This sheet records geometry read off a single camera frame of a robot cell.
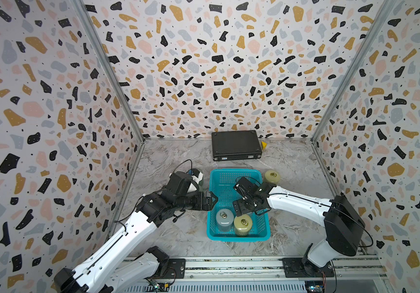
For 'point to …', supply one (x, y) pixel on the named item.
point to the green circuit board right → (314, 286)
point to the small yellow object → (264, 144)
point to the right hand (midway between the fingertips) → (243, 207)
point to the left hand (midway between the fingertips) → (211, 198)
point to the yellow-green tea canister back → (272, 176)
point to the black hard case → (235, 145)
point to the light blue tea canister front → (224, 218)
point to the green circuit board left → (159, 287)
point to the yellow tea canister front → (242, 224)
